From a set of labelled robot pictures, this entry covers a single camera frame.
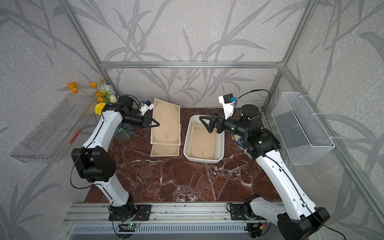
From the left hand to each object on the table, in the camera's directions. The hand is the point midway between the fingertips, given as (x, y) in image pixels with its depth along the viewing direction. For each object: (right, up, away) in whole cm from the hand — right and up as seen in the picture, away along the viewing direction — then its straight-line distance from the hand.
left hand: (157, 123), depth 80 cm
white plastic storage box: (+37, -14, +19) cm, 43 cm away
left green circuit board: (-9, -49, -9) cm, 50 cm away
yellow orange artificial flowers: (-37, +19, +14) cm, 44 cm away
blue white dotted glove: (+50, -12, +22) cm, 56 cm away
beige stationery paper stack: (+25, -14, +20) cm, 35 cm away
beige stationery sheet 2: (+1, -18, +16) cm, 24 cm away
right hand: (+26, +4, -17) cm, 32 cm away
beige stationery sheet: (+4, +5, +9) cm, 11 cm away
